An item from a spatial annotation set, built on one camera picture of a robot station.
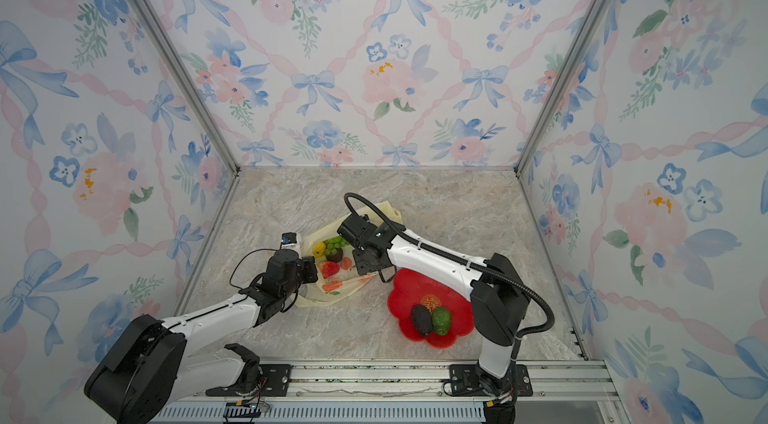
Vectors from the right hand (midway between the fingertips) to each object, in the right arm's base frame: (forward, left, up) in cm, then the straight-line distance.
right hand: (370, 261), depth 83 cm
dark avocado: (-13, -14, -7) cm, 21 cm away
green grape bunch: (+8, +12, -5) cm, 15 cm away
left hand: (+4, +16, -4) cm, 17 cm away
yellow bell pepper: (+7, +16, -6) cm, 19 cm away
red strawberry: (+1, +13, -7) cm, 15 cm away
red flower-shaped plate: (-3, -12, -11) cm, 17 cm away
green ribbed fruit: (-14, -19, -7) cm, 25 cm away
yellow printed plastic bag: (+1, +11, -11) cm, 15 cm away
